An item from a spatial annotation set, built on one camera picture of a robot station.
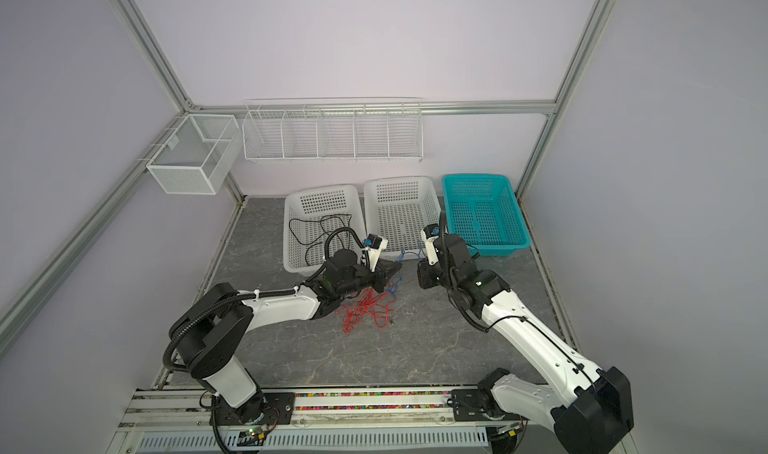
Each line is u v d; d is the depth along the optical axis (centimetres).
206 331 46
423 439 157
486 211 116
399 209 116
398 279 88
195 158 99
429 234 68
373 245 74
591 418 37
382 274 74
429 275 69
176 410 75
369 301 89
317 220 112
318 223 112
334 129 101
